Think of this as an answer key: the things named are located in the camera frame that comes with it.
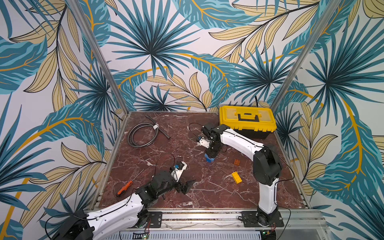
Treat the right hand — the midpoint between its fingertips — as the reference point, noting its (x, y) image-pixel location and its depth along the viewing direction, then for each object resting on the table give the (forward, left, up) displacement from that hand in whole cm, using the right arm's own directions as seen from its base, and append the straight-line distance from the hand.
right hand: (212, 153), depth 91 cm
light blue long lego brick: (-3, +2, -2) cm, 4 cm away
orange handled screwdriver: (-19, +50, -4) cm, 54 cm away
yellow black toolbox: (+15, -29, +11) cm, 34 cm away
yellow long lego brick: (-14, -13, -5) cm, 20 cm away
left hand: (-15, +15, +2) cm, 21 cm away
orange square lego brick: (-4, -15, -5) cm, 17 cm away
